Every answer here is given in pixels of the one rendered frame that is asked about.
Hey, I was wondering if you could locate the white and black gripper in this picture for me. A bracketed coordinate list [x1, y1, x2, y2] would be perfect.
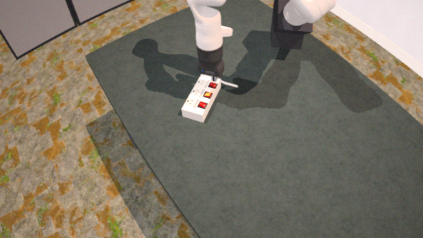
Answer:
[196, 26, 233, 82]

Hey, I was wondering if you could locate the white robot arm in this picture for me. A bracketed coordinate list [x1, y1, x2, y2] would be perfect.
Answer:
[187, 0, 336, 36]

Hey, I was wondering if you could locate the white power strip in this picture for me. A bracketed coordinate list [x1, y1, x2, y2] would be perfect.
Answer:
[181, 74, 238, 122]

